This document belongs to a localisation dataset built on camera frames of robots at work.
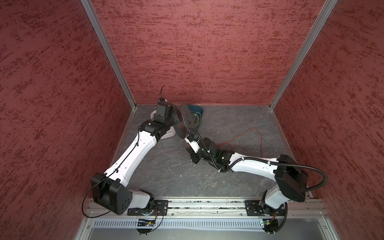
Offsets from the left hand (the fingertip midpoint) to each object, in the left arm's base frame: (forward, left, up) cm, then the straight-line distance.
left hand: (175, 118), depth 79 cm
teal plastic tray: (+25, -12, -20) cm, 34 cm away
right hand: (-14, -6, -12) cm, 20 cm away
